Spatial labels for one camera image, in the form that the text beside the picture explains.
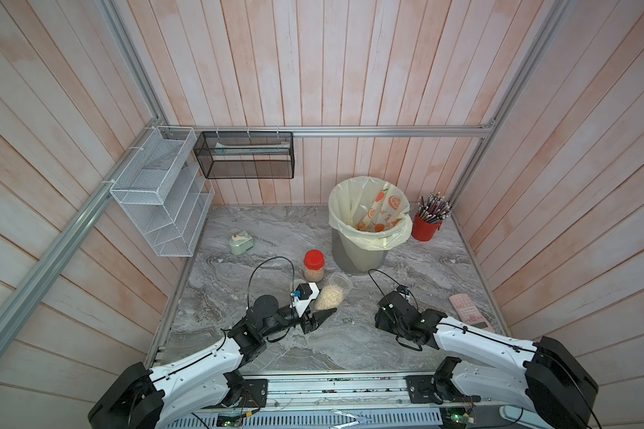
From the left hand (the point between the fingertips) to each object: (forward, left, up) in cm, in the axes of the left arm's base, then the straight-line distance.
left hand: (328, 303), depth 73 cm
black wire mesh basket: (+59, +32, +7) cm, 68 cm away
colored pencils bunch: (+38, -41, -1) cm, 56 cm away
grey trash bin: (+22, -8, -9) cm, 25 cm away
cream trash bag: (+36, -17, -1) cm, 40 cm away
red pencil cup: (+37, -40, -13) cm, 56 cm away
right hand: (+2, -18, -17) cm, 25 cm away
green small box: (+29, +33, -12) cm, 45 cm away
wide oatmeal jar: (0, -1, +5) cm, 5 cm away
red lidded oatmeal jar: (+16, +4, -6) cm, 17 cm away
